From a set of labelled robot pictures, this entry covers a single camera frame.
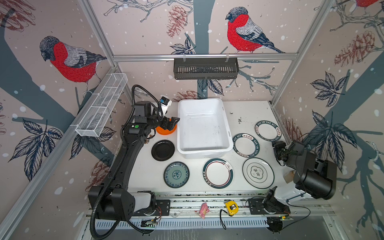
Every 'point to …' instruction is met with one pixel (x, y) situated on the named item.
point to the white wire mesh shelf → (94, 121)
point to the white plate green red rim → (218, 173)
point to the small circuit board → (148, 223)
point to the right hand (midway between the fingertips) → (274, 144)
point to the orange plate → (166, 132)
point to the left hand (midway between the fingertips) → (171, 114)
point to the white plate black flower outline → (258, 172)
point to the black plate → (162, 150)
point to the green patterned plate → (176, 174)
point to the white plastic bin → (203, 130)
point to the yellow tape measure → (232, 207)
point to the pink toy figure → (204, 210)
